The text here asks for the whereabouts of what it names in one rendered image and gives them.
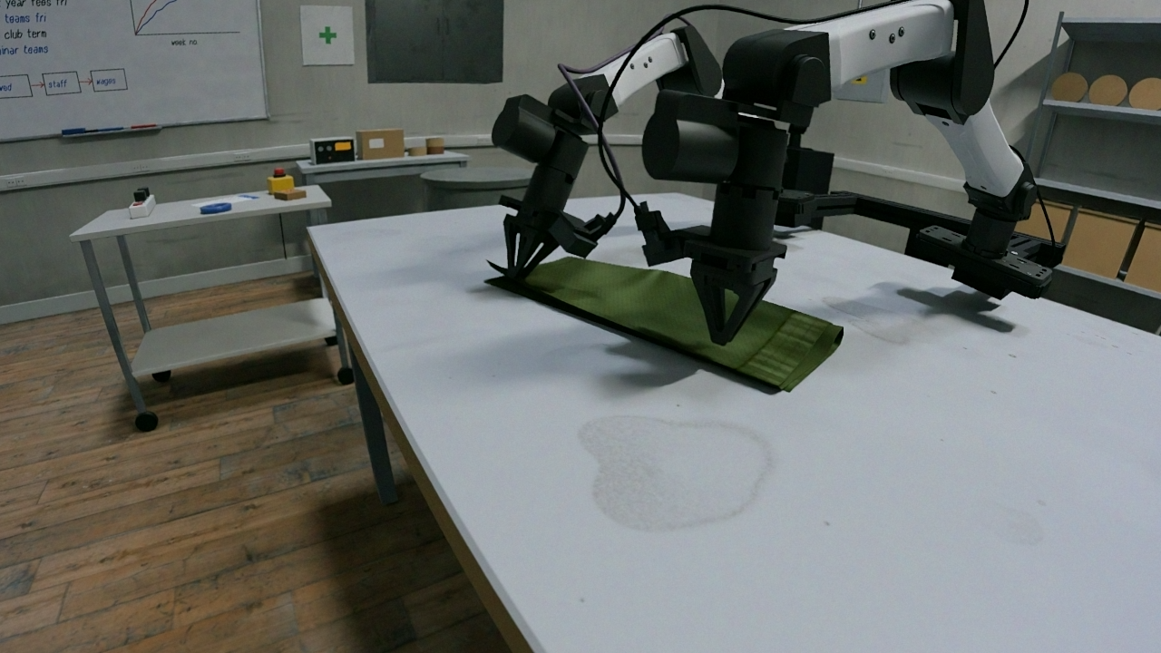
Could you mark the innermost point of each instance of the dark green cloth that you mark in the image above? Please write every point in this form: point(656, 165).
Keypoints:
point(777, 346)

